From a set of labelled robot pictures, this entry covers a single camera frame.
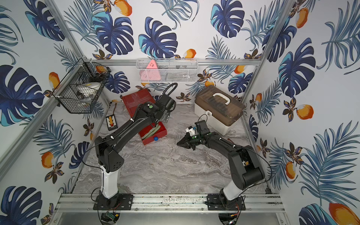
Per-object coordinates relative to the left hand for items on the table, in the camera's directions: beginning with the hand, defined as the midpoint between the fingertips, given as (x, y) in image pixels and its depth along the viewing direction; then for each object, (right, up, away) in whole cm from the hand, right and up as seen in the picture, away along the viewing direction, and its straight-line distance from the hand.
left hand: (157, 111), depth 83 cm
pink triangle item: (-5, +24, +7) cm, 26 cm away
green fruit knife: (-7, -15, +19) cm, 25 cm away
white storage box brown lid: (+39, +1, +7) cm, 40 cm away
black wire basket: (-48, +12, +2) cm, 50 cm away
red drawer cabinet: (-18, +7, +10) cm, 22 cm away
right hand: (+12, -20, +1) cm, 23 cm away
